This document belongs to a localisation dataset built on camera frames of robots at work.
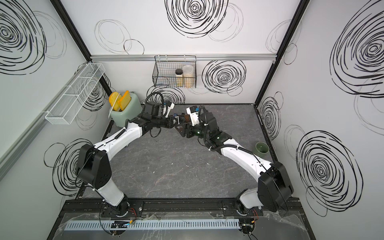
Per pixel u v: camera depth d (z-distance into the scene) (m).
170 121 0.74
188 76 0.85
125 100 0.94
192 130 0.67
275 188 0.41
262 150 0.89
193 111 0.67
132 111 1.01
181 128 0.67
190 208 0.76
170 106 0.78
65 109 0.72
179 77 0.86
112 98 0.94
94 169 0.45
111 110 0.94
